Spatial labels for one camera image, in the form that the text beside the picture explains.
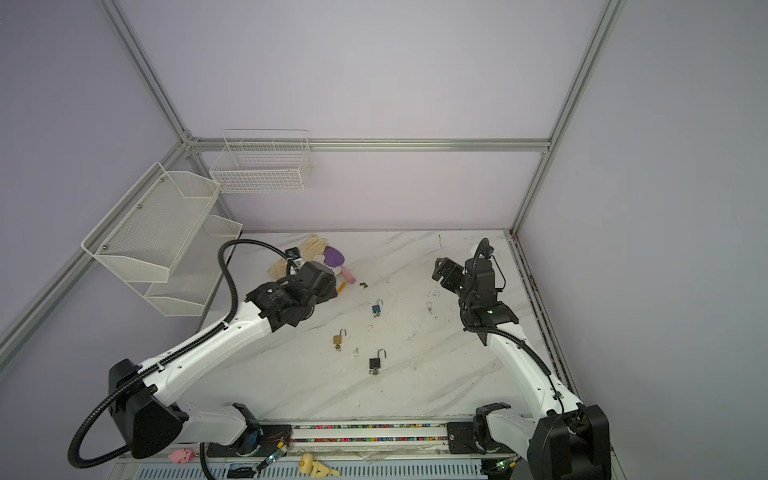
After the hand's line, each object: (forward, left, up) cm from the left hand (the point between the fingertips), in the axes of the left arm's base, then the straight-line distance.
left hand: (311, 286), depth 78 cm
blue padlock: (+6, -17, -21) cm, 27 cm away
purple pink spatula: (+27, 0, -21) cm, 34 cm away
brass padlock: (-6, -5, -21) cm, 22 cm away
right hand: (+6, -37, +2) cm, 37 cm away
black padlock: (-13, -17, -21) cm, 30 cm away
